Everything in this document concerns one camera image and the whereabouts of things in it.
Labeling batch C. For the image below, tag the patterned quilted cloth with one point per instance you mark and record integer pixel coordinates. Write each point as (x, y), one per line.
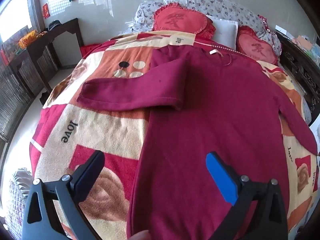
(20, 200)

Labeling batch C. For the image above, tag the red orange printed blanket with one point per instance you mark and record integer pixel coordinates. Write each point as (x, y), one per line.
(100, 62)

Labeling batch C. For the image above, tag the heart-shaped red cushion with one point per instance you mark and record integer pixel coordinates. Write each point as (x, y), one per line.
(255, 47)

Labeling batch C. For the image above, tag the black cap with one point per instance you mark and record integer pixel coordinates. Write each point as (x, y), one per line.
(53, 25)

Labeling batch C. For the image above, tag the person's left hand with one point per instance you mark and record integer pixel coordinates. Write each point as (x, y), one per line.
(141, 236)

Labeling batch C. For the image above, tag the dark wooden console table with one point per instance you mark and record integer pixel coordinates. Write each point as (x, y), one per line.
(50, 33)

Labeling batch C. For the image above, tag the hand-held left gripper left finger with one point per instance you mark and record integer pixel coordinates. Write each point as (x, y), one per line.
(85, 177)

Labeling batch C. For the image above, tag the dark red sweater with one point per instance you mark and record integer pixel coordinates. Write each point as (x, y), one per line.
(200, 105)

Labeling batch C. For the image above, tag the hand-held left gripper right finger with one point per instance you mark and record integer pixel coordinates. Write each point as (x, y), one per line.
(222, 177)

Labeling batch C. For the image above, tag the white pillow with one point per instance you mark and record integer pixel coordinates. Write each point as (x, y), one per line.
(225, 31)

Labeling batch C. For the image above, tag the round red frilled cushion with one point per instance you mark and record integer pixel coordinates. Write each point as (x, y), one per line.
(177, 20)

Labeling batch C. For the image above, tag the window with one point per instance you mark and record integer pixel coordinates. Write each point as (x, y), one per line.
(15, 12)

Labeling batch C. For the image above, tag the red paper wall decoration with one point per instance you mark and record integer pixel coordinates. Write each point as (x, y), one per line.
(46, 10)

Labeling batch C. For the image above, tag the dark wooden lattice cabinet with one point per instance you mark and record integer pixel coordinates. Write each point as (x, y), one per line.
(12, 92)

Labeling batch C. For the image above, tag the orange plastic basket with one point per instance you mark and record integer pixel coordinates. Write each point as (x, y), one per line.
(28, 38)

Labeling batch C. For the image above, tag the dark carved wooden nightstand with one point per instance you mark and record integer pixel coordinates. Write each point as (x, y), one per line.
(300, 67)

